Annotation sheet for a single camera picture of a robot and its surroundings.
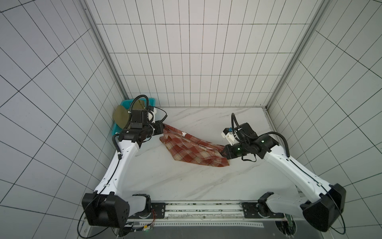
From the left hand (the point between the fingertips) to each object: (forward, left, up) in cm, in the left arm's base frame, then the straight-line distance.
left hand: (162, 128), depth 78 cm
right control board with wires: (-41, -62, -22) cm, 78 cm away
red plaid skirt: (-7, -12, -8) cm, 16 cm away
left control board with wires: (-42, +5, -21) cm, 47 cm away
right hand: (-10, -32, -6) cm, 34 cm away
